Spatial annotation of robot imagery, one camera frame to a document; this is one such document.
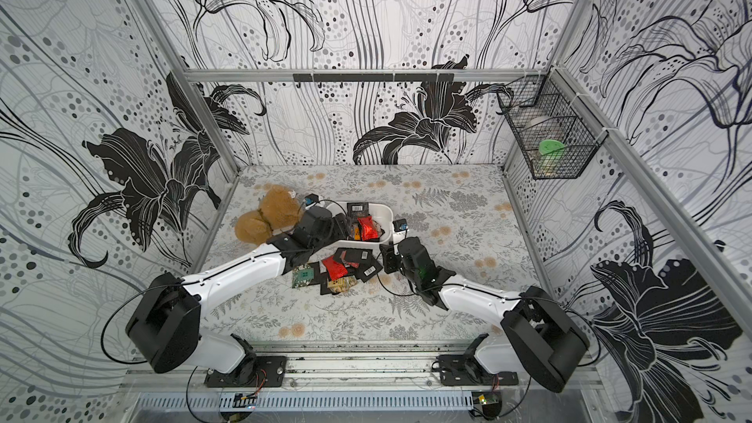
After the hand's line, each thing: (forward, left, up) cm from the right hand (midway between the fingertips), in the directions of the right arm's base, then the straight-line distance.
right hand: (388, 242), depth 86 cm
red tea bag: (-5, +17, -7) cm, 19 cm away
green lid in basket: (+18, -45, +22) cm, 53 cm away
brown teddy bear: (+12, +36, +1) cm, 38 cm away
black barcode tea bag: (+16, +11, -5) cm, 20 cm away
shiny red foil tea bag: (+8, +7, -5) cm, 11 cm away
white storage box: (+16, +3, -7) cm, 18 cm away
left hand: (+3, +12, +2) cm, 13 cm away
